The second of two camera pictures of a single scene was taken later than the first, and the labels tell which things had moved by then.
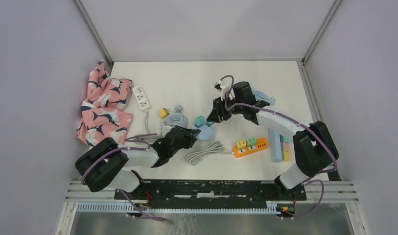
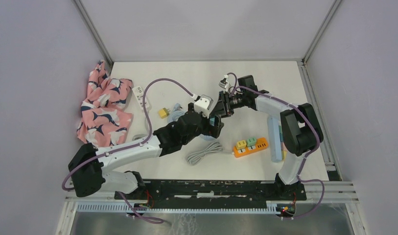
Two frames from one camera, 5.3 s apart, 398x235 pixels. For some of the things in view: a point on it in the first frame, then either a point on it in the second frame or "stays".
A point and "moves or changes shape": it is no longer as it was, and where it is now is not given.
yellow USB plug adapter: x=163 y=112 stays
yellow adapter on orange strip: x=241 y=145 stays
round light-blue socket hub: x=206 y=132 moves or changes shape
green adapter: x=251 y=141 stays
